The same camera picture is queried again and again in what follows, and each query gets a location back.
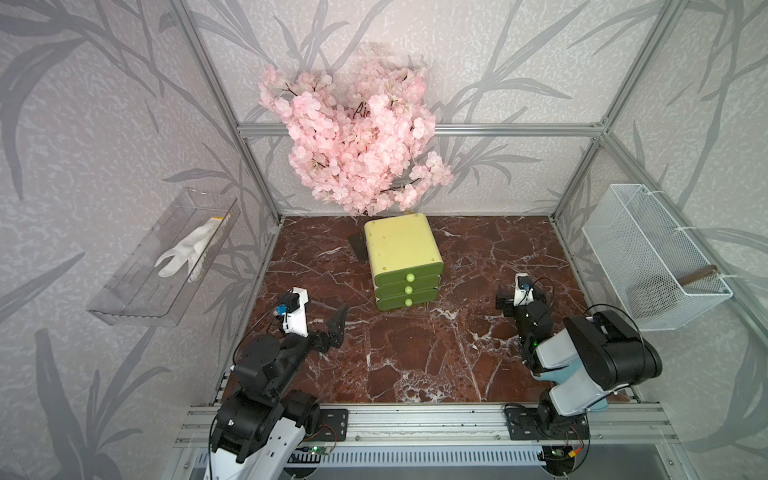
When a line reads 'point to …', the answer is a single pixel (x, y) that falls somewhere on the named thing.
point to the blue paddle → (576, 387)
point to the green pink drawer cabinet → (406, 260)
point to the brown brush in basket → (657, 293)
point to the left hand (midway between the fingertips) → (330, 304)
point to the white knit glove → (411, 213)
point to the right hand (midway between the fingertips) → (517, 283)
